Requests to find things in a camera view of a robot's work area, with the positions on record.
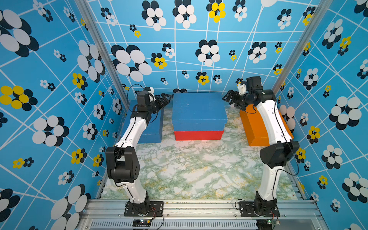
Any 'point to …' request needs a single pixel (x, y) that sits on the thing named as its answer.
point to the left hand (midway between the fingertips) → (169, 97)
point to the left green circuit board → (141, 223)
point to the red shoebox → (205, 135)
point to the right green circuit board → (272, 221)
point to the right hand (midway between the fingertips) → (230, 100)
